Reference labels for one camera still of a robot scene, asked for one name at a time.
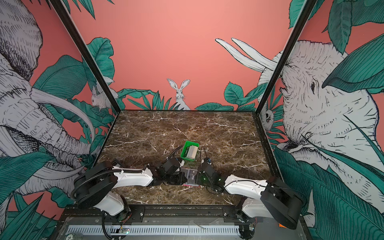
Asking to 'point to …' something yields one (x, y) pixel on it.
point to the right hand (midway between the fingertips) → (193, 177)
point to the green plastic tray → (184, 151)
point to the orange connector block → (280, 225)
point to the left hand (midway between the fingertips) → (189, 180)
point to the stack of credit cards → (192, 152)
